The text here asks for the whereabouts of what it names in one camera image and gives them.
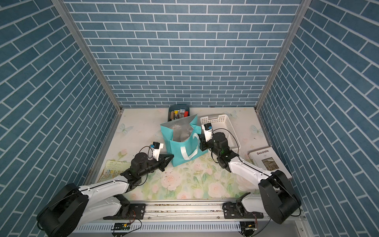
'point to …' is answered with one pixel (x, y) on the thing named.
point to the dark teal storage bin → (177, 107)
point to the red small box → (186, 114)
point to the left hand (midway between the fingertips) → (176, 158)
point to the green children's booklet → (113, 169)
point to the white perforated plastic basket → (222, 125)
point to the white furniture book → (266, 159)
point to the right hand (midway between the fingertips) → (200, 135)
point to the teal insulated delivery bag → (182, 138)
